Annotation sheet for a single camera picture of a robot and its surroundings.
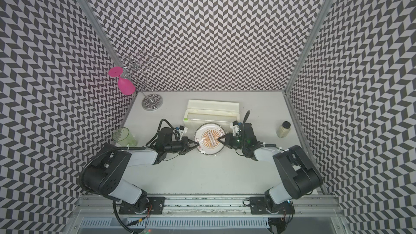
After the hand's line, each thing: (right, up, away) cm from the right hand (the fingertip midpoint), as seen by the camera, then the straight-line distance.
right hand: (218, 142), depth 86 cm
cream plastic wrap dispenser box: (-11, +16, +14) cm, 24 cm away
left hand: (-10, -2, -1) cm, 10 cm away
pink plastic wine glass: (-55, +32, +9) cm, 64 cm away
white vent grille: (-18, -31, -17) cm, 40 cm away
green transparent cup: (-58, +2, +10) cm, 59 cm away
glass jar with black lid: (+36, +6, +3) cm, 37 cm away
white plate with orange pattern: (-6, +4, +2) cm, 7 cm away
